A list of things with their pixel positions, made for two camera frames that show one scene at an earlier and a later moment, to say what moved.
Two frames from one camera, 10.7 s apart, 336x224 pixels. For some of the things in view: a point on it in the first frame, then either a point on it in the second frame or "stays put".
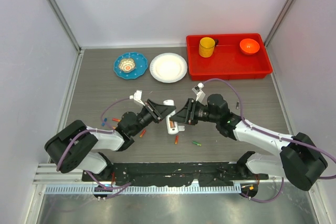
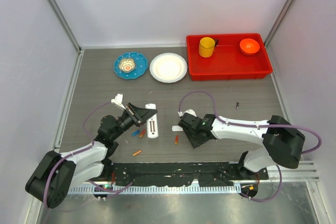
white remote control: [175, 130] → [152, 123]
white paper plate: [168, 67] stays put
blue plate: [140, 66] stays put
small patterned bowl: [126, 65] stays put
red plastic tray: [229, 62] stays put
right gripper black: [184, 115] → [195, 143]
